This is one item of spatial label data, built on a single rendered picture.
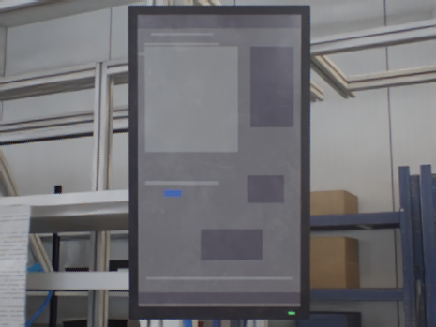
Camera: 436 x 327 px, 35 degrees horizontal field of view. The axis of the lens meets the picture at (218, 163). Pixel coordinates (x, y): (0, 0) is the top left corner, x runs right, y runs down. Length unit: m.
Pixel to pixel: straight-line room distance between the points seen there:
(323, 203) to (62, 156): 2.52
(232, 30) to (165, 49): 0.11
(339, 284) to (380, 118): 1.23
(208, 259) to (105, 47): 4.90
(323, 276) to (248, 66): 3.27
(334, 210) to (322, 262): 0.33
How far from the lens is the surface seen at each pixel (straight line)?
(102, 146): 2.19
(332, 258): 4.29
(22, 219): 1.59
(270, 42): 1.12
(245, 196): 1.11
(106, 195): 1.47
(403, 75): 2.40
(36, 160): 6.12
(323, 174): 4.85
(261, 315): 1.14
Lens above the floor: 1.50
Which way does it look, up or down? 10 degrees up
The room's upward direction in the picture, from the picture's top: straight up
